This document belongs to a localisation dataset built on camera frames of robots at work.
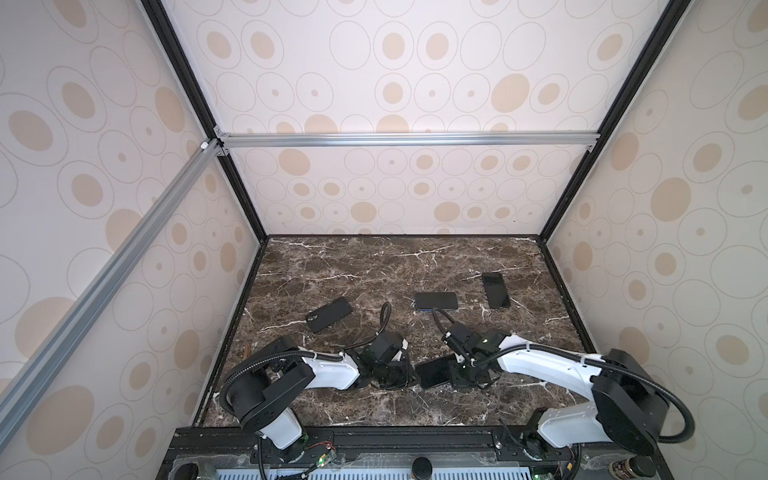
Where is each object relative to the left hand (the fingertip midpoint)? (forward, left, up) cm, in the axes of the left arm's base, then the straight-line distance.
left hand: (426, 383), depth 81 cm
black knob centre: (-20, +3, +8) cm, 21 cm away
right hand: (+1, -9, -3) cm, 9 cm away
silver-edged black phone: (+33, -27, -5) cm, 43 cm away
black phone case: (+23, +30, -3) cm, 38 cm away
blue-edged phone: (+28, -2, -3) cm, 28 cm away
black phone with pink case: (0, -1, +9) cm, 9 cm away
